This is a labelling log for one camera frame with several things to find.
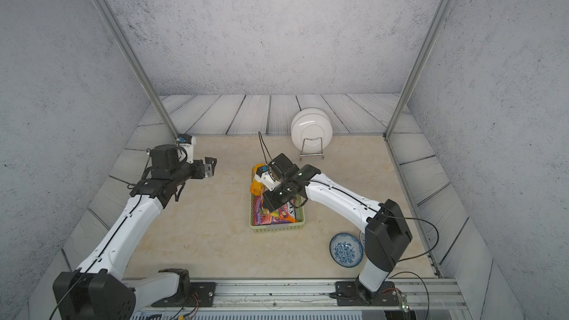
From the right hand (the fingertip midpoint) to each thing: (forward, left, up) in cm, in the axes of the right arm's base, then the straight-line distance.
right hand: (264, 206), depth 77 cm
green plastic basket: (-2, -4, -13) cm, 14 cm away
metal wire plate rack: (+36, -20, -15) cm, 44 cm away
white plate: (+40, -18, -2) cm, 44 cm away
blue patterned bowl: (-9, -29, -16) cm, 34 cm away
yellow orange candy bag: (+12, +5, -5) cm, 13 cm away
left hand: (+14, +21, +9) cm, 27 cm away
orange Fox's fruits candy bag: (+1, +2, -9) cm, 9 cm away
